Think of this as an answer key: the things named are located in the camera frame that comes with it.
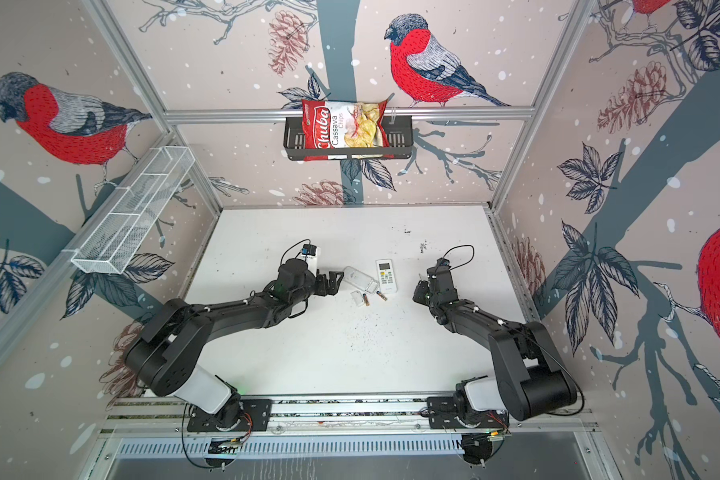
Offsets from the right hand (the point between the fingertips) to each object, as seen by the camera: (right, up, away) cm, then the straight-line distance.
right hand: (418, 290), depth 93 cm
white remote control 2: (-10, +4, +5) cm, 12 cm away
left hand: (-27, +6, -4) cm, 28 cm away
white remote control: (-19, +3, +5) cm, 19 cm away
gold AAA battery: (-17, -4, +2) cm, 17 cm away
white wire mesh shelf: (-78, +19, -20) cm, 83 cm away
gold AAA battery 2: (-12, -2, +2) cm, 12 cm away
